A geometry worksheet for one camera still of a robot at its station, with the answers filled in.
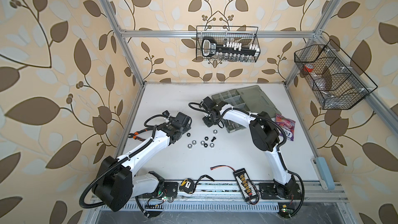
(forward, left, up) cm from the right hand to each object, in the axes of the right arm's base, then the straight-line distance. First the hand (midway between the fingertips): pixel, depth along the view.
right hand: (209, 122), depth 97 cm
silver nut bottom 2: (-13, +5, -2) cm, 14 cm away
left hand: (-8, +16, +9) cm, 20 cm away
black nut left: (-7, +13, -2) cm, 15 cm away
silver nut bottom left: (-15, +12, -2) cm, 19 cm away
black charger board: (-36, -16, -1) cm, 39 cm away
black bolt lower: (-11, -2, -1) cm, 12 cm away
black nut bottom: (-15, +3, -2) cm, 15 cm away
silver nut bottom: (-12, +10, -2) cm, 16 cm away
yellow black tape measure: (-35, +12, +1) cm, 38 cm away
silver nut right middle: (-7, -3, -1) cm, 8 cm away
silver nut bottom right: (-15, -1, -1) cm, 15 cm away
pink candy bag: (-5, -48, +2) cm, 48 cm away
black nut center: (-10, +2, -1) cm, 11 cm away
